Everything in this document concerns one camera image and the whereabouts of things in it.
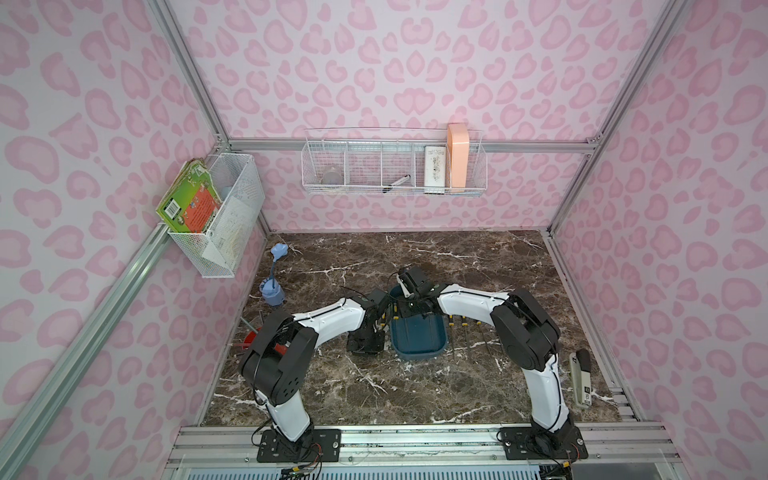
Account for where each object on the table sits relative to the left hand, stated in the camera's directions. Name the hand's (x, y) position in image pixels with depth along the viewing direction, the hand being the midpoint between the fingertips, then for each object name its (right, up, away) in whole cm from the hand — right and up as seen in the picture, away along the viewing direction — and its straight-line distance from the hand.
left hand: (373, 352), depth 89 cm
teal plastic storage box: (+13, +3, +4) cm, 14 cm away
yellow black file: (+24, +7, +5) cm, 26 cm away
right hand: (+8, +13, +9) cm, 17 cm away
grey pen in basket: (+5, +50, +3) cm, 50 cm away
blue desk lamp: (-33, +18, +5) cm, 38 cm away
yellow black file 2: (+6, +14, -11) cm, 19 cm away
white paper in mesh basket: (-40, +37, -5) cm, 55 cm away
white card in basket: (+18, +55, +2) cm, 58 cm away
